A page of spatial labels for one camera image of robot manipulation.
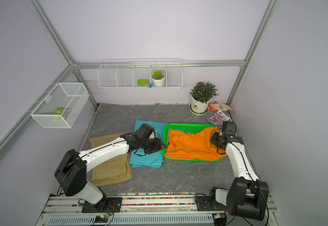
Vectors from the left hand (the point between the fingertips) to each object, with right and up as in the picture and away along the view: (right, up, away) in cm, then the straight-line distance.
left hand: (163, 149), depth 81 cm
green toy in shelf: (-16, +44, +19) cm, 50 cm away
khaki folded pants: (-28, -13, +2) cm, 31 cm away
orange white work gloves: (+43, +28, +37) cm, 64 cm away
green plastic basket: (+17, +11, +17) cm, 27 cm away
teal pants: (-14, -8, +7) cm, 18 cm away
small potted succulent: (-4, +45, +10) cm, 46 cm away
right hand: (+31, +6, +5) cm, 32 cm away
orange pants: (+12, +1, +9) cm, 15 cm away
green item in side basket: (-57, +22, -5) cm, 61 cm away
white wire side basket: (-60, +25, +2) cm, 66 cm away
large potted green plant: (+27, +35, +21) cm, 49 cm away
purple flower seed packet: (+43, +18, +30) cm, 55 cm away
